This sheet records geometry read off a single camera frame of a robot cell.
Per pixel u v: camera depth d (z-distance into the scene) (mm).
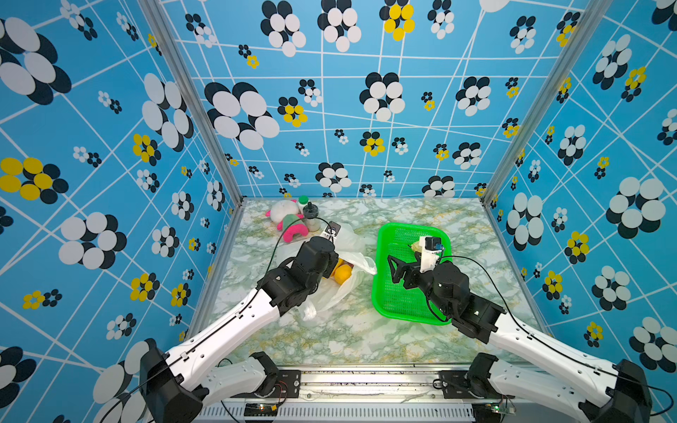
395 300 891
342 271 908
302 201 1089
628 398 385
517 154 1014
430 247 620
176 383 380
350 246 875
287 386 723
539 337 474
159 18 695
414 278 646
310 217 1016
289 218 1059
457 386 704
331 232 639
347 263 760
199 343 417
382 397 723
